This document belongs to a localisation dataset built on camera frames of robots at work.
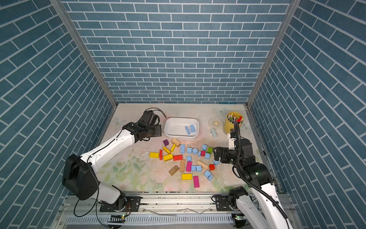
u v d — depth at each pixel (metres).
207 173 0.82
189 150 0.91
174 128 1.06
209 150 0.93
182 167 0.86
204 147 0.93
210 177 0.81
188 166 0.87
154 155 0.92
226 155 0.62
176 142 0.96
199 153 0.89
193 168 0.85
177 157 0.91
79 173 0.42
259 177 0.46
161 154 0.91
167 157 0.89
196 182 0.81
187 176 0.84
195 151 0.91
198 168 0.85
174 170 0.85
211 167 0.87
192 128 1.05
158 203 0.75
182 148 0.94
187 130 1.04
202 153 0.90
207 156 0.89
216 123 1.09
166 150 0.93
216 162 0.87
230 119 0.96
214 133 0.99
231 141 0.64
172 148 0.94
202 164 0.87
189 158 0.89
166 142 0.96
